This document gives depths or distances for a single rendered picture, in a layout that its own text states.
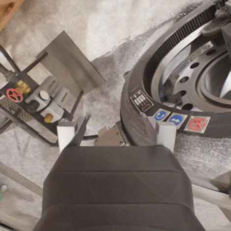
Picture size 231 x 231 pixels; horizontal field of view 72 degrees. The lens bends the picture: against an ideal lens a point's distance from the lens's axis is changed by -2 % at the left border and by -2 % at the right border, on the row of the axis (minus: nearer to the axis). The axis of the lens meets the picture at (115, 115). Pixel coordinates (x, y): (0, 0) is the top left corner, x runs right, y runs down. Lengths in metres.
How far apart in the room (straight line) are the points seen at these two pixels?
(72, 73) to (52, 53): 0.19
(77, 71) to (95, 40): 0.25
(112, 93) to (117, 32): 0.44
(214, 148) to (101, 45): 0.96
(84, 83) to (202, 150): 1.08
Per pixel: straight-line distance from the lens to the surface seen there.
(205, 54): 0.73
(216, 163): 0.26
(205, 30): 0.71
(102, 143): 0.45
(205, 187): 0.29
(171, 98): 0.57
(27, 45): 1.31
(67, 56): 1.20
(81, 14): 1.10
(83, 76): 1.23
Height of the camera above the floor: 1.04
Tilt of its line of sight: 49 degrees down
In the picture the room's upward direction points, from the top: 171 degrees counter-clockwise
